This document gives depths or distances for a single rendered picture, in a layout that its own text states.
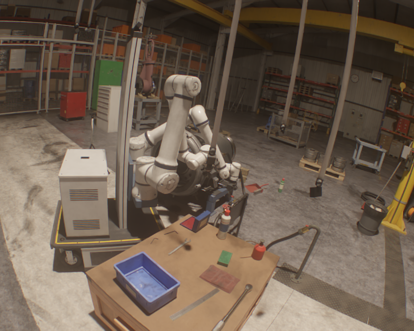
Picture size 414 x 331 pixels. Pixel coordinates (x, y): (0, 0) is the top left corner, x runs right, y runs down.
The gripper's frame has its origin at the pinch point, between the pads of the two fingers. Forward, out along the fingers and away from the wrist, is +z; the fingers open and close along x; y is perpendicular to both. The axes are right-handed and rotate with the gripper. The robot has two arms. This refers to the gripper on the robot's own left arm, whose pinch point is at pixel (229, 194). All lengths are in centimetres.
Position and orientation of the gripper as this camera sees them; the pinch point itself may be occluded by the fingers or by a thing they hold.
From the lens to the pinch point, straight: 237.5
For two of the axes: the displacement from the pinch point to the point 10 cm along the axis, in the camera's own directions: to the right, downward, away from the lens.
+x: 5.3, -2.0, 8.2
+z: -1.6, 9.3, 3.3
